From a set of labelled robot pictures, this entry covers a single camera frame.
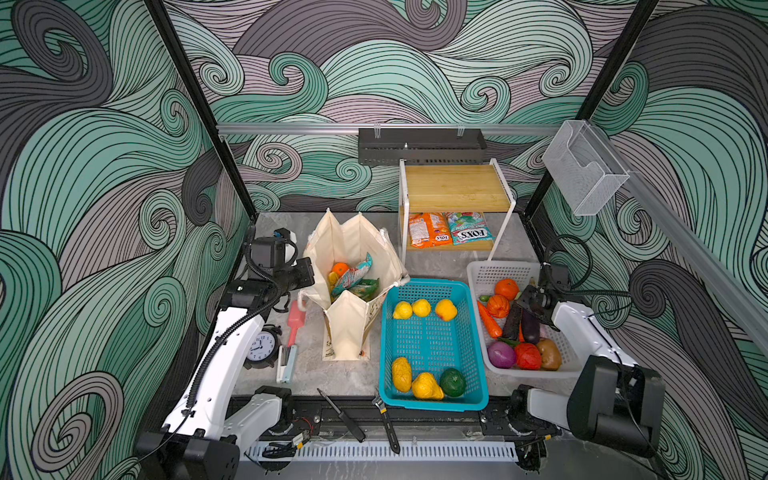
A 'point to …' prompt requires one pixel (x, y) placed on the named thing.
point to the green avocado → (453, 382)
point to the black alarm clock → (264, 348)
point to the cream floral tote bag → (349, 264)
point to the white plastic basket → (483, 278)
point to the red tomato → (527, 356)
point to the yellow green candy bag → (366, 289)
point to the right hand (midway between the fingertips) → (532, 301)
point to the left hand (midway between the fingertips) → (313, 265)
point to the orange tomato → (506, 288)
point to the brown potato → (550, 354)
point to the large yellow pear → (425, 386)
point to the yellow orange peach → (446, 310)
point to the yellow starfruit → (402, 374)
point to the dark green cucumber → (512, 324)
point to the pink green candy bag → (351, 276)
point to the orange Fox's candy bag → (432, 229)
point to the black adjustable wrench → (390, 434)
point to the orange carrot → (490, 323)
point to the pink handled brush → (296, 316)
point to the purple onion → (501, 354)
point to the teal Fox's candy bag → (469, 227)
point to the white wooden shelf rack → (452, 207)
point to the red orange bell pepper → (498, 306)
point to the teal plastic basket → (432, 355)
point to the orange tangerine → (340, 268)
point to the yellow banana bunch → (332, 280)
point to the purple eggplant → (530, 327)
